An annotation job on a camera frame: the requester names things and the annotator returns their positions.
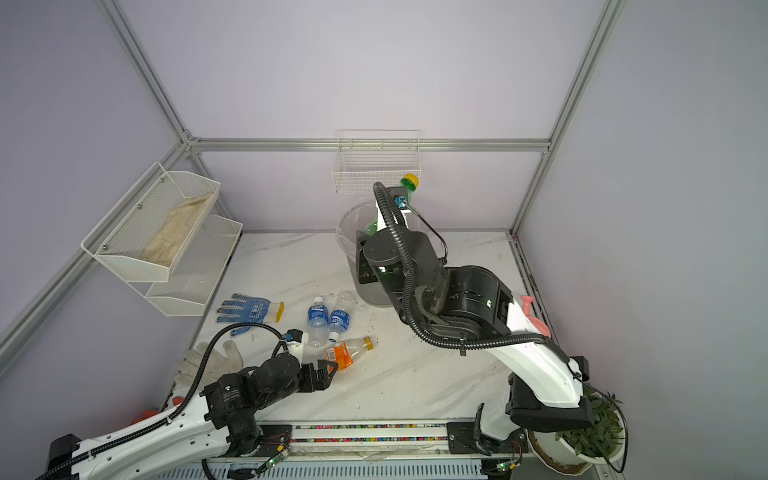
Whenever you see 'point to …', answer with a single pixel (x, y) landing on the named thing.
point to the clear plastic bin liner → (353, 219)
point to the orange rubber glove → (147, 413)
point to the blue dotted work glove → (245, 309)
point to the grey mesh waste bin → (375, 293)
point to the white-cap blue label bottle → (318, 320)
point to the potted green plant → (574, 451)
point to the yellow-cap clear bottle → (345, 353)
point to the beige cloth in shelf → (165, 245)
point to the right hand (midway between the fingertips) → (363, 234)
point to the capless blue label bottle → (340, 316)
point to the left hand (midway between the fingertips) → (323, 369)
